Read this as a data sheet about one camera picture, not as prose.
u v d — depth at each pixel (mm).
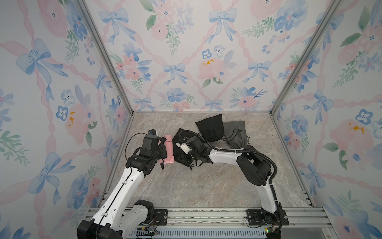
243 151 571
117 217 404
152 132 697
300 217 765
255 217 736
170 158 809
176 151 840
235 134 999
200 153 748
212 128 1028
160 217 751
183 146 838
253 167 530
